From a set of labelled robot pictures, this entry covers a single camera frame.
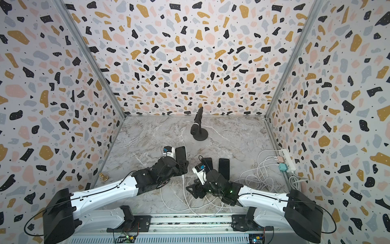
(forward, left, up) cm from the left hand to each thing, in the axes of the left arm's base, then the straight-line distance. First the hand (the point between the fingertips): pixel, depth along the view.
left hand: (186, 163), depth 79 cm
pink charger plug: (+10, -58, -15) cm, 61 cm away
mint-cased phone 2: (+6, -22, -18) cm, 29 cm away
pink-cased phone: (+8, -12, -14) cm, 20 cm away
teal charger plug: (+4, -58, -14) cm, 60 cm away
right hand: (-10, -2, -5) cm, 11 cm away
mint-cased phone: (+5, +3, +2) cm, 6 cm away
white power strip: (+4, -62, -14) cm, 64 cm away
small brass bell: (-1, +48, -14) cm, 50 cm away
